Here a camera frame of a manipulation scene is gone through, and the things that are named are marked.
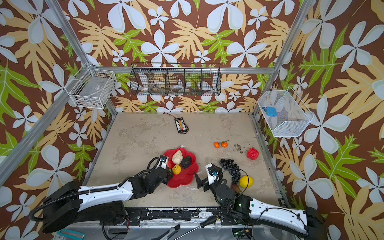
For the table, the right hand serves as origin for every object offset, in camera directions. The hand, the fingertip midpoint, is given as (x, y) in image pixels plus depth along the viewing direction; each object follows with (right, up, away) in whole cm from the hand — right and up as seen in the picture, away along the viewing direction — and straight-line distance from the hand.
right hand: (201, 169), depth 75 cm
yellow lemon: (+24, -9, +7) cm, 27 cm away
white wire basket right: (+49, +29, +9) cm, 57 cm away
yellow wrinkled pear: (-14, -3, +11) cm, 18 cm away
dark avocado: (-8, 0, +13) cm, 16 cm away
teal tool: (-62, -30, -5) cm, 69 cm away
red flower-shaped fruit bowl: (-8, -7, +13) cm, 17 cm away
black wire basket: (-16, +53, +23) cm, 60 cm away
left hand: (-18, -1, +9) cm, 21 cm away
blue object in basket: (+42, +31, +11) cm, 53 cm away
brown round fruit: (+20, -13, +7) cm, 25 cm away
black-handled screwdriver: (+1, -26, -3) cm, 26 cm away
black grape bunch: (+20, -3, +12) cm, 23 cm away
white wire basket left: (-62, +44, +11) cm, 77 cm away
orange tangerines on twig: (+18, +10, +25) cm, 32 cm away
